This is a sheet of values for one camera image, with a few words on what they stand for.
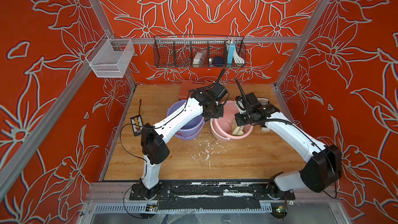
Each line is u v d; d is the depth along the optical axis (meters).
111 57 0.92
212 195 0.73
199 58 0.92
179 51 1.00
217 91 0.60
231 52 0.86
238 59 0.91
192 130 0.77
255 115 0.58
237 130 0.79
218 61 0.97
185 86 1.17
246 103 0.63
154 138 0.46
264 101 1.10
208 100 0.54
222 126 0.93
